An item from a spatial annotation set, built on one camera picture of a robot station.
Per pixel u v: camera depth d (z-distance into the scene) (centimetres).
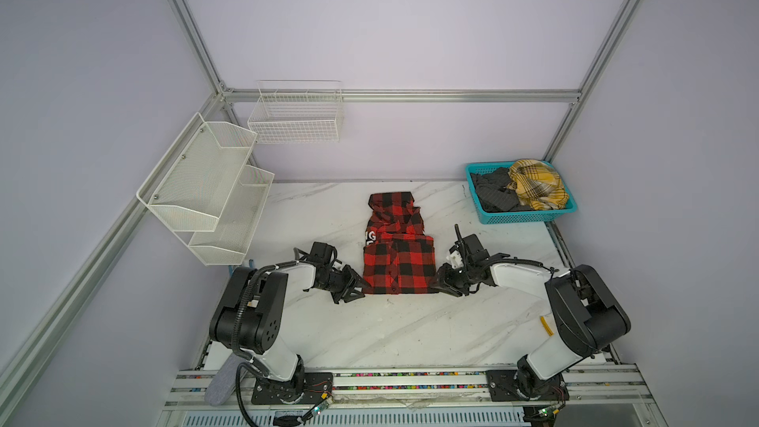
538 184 104
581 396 73
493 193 105
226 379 73
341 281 82
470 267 78
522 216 101
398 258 92
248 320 46
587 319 46
